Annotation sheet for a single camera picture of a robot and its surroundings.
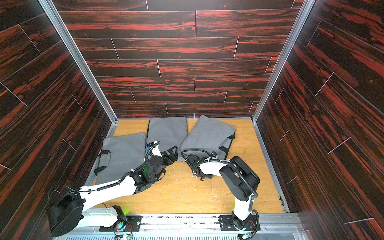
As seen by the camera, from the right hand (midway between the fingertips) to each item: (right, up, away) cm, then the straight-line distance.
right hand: (210, 166), depth 95 cm
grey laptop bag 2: (-28, +23, +14) cm, 39 cm away
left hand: (-22, +12, -15) cm, 29 cm away
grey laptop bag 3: (-1, +19, +6) cm, 20 cm away
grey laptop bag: (-60, +7, +2) cm, 60 cm away
